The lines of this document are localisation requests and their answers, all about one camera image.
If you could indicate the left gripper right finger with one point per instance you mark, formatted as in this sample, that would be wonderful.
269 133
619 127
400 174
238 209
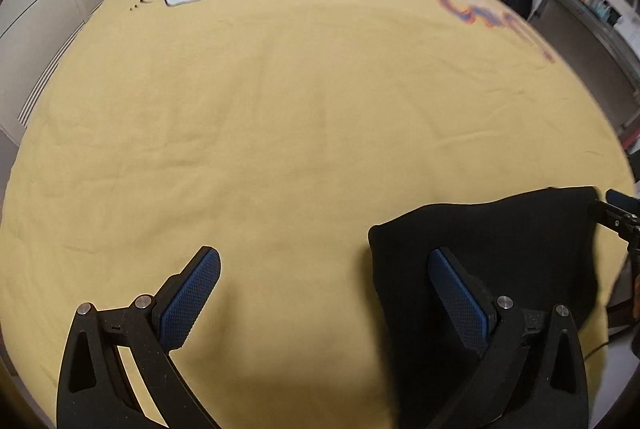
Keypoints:
507 366

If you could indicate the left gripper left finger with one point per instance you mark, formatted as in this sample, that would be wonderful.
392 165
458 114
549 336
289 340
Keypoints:
94 390

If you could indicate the black pants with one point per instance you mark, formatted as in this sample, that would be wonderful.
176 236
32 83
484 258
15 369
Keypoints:
536 247

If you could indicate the long study desk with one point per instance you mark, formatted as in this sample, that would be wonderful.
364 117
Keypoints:
597 54

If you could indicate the dark bag by desk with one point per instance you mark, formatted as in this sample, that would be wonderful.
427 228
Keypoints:
520 1

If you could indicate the yellow dinosaur bed cover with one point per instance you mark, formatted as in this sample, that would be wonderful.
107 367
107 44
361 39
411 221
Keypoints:
278 132

